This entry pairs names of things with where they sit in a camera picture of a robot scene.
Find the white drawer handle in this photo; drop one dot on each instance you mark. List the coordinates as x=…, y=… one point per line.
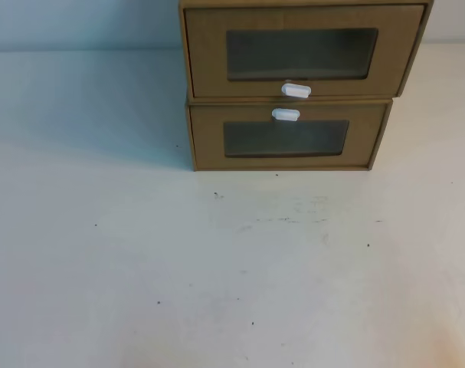
x=296, y=91
x=285, y=114

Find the cardboard shoebox drawer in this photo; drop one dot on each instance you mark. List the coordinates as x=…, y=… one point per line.
x=305, y=49
x=339, y=135

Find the upper cardboard shoebox shell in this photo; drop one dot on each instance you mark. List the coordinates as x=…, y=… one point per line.
x=205, y=24

